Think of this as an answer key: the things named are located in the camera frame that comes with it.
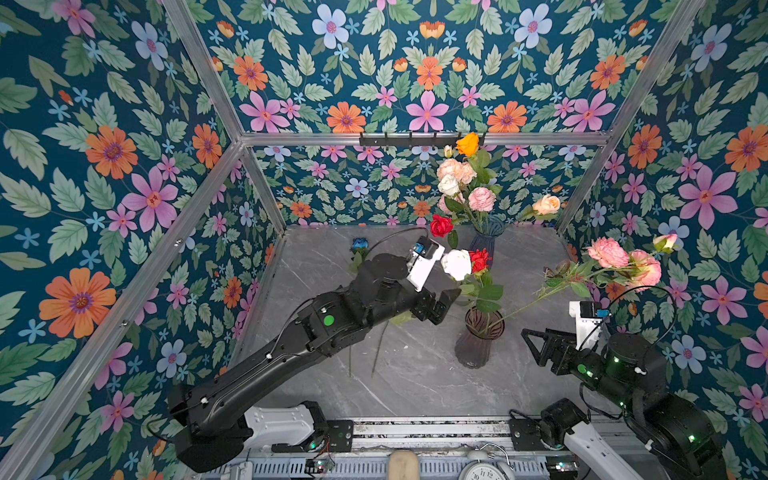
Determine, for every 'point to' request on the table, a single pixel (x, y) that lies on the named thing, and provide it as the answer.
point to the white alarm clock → (491, 462)
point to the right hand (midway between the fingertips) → (534, 331)
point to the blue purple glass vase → (486, 232)
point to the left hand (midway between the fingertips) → (450, 275)
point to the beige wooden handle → (403, 465)
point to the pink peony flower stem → (480, 200)
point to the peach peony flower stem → (464, 172)
